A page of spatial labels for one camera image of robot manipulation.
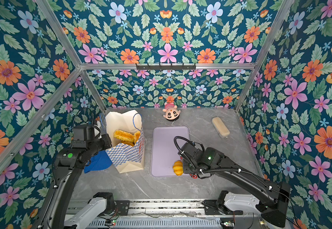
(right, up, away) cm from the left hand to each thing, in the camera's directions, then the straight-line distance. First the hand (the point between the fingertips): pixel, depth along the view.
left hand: (111, 134), depth 70 cm
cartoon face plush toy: (+29, +12, +37) cm, 49 cm away
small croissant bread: (+33, -21, +15) cm, 42 cm away
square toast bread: (-1, -3, +21) cm, 21 cm away
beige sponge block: (+65, +2, +35) cm, 74 cm away
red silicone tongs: (+41, -18, -7) cm, 45 cm away
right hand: (+37, -17, +1) cm, 41 cm away
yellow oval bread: (+6, -3, +24) cm, 25 cm away
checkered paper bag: (+4, -14, +8) cm, 17 cm away
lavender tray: (+24, -14, +23) cm, 36 cm away
